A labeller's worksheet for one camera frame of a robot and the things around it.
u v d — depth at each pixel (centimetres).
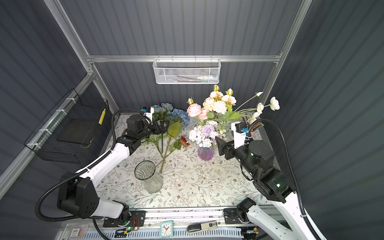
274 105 64
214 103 72
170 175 89
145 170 74
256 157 41
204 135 70
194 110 72
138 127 63
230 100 71
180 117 107
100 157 50
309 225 38
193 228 67
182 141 96
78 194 41
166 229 69
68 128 74
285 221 48
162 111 112
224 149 53
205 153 102
